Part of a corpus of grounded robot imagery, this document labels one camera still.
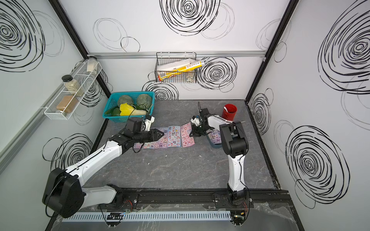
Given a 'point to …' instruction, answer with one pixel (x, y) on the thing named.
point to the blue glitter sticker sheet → (163, 142)
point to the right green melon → (144, 101)
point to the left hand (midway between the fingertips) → (162, 134)
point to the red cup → (229, 111)
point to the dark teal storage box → (215, 146)
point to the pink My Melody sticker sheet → (186, 140)
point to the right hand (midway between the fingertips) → (191, 135)
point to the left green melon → (124, 99)
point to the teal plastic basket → (112, 102)
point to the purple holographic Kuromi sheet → (215, 136)
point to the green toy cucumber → (114, 111)
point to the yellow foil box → (163, 77)
